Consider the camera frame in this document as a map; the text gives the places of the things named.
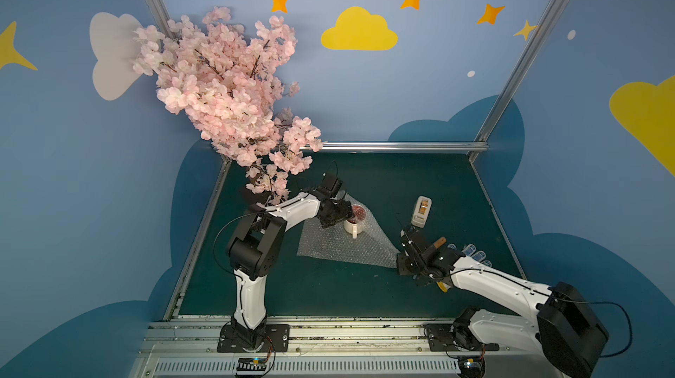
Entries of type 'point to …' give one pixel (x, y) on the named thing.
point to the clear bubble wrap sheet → (372, 245)
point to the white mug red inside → (355, 224)
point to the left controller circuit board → (250, 366)
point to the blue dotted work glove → (471, 249)
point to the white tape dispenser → (421, 211)
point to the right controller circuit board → (471, 367)
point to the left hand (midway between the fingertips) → (349, 214)
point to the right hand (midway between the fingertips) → (403, 258)
